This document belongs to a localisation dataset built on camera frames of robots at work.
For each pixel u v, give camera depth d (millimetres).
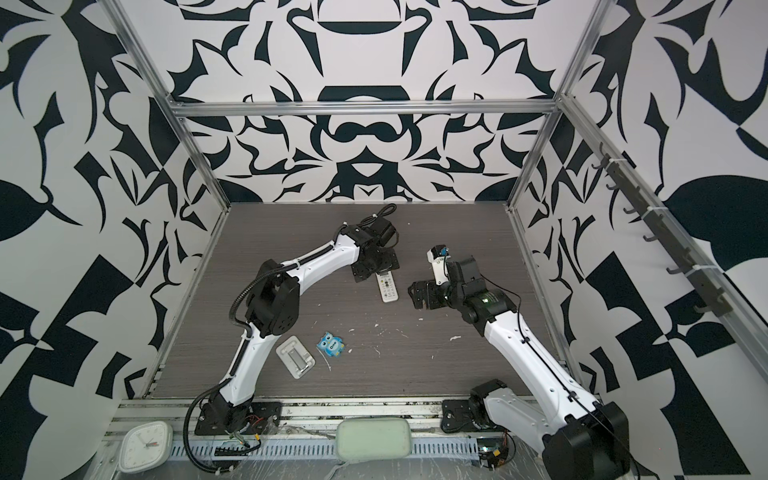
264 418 729
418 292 711
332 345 847
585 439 377
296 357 829
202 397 669
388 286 963
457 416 743
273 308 566
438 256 702
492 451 711
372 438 699
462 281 594
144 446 676
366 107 902
